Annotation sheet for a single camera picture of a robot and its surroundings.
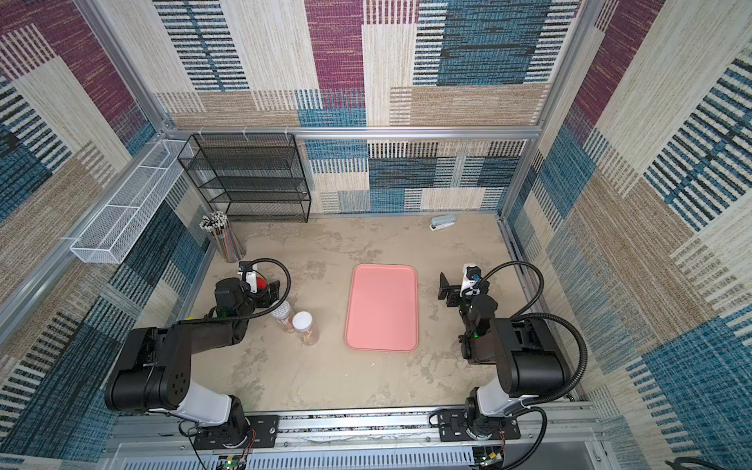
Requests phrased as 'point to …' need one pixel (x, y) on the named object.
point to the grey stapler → (442, 222)
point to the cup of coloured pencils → (229, 243)
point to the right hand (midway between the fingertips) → (461, 276)
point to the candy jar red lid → (260, 283)
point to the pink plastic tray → (382, 311)
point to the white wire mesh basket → (106, 238)
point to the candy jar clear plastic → (303, 321)
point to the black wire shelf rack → (252, 176)
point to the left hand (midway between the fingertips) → (265, 281)
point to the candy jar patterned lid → (282, 310)
